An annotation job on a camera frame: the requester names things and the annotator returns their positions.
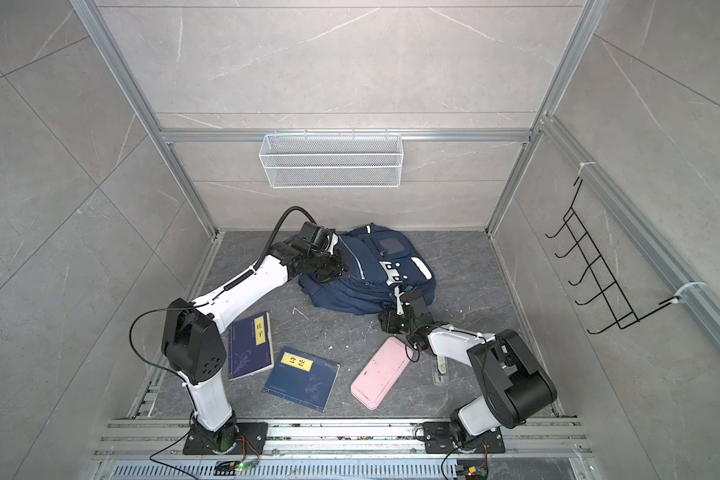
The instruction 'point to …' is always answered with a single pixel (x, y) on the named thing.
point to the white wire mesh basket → (331, 160)
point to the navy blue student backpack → (381, 260)
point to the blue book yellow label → (302, 378)
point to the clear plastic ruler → (439, 378)
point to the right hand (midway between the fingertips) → (385, 314)
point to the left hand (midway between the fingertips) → (356, 264)
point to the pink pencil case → (381, 374)
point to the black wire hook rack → (610, 300)
